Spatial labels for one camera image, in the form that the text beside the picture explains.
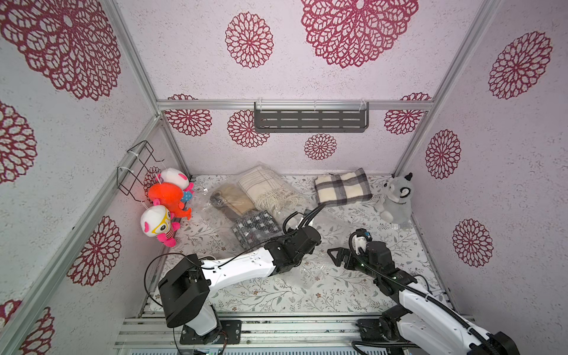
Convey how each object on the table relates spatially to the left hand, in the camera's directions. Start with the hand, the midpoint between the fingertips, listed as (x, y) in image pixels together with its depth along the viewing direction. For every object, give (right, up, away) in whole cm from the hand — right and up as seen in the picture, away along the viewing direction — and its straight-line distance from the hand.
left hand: (306, 230), depth 81 cm
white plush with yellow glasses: (-54, +3, -2) cm, 55 cm away
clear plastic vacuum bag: (+15, -2, +19) cm, 24 cm away
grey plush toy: (+40, +9, +14) cm, 43 cm away
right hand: (+11, -8, +1) cm, 14 cm away
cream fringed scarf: (-16, +14, +22) cm, 30 cm away
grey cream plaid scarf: (+23, +17, +25) cm, 38 cm away
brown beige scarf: (-32, +10, +22) cm, 40 cm away
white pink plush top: (-55, +21, +13) cm, 60 cm away
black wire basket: (-63, +17, -4) cm, 65 cm away
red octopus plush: (-53, +13, +7) cm, 55 cm away
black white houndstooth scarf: (-23, -1, +12) cm, 26 cm away
